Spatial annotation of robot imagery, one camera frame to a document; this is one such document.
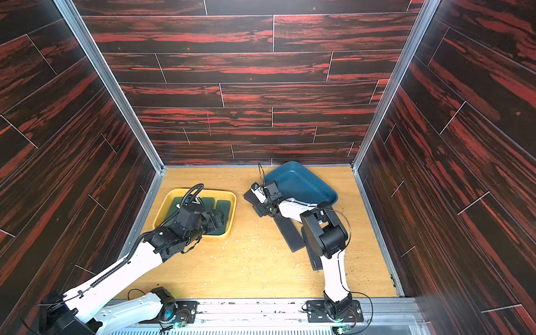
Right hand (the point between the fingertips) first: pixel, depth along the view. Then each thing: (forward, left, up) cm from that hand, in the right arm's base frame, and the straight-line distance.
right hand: (267, 199), depth 103 cm
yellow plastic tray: (-4, +50, +5) cm, 51 cm away
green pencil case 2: (-4, +22, -2) cm, 22 cm away
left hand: (-20, +18, +15) cm, 31 cm away
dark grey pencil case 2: (-30, -21, 0) cm, 37 cm away
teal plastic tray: (+14, -16, -2) cm, 21 cm away
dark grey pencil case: (-17, -11, -2) cm, 20 cm away
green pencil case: (-8, +46, +1) cm, 47 cm away
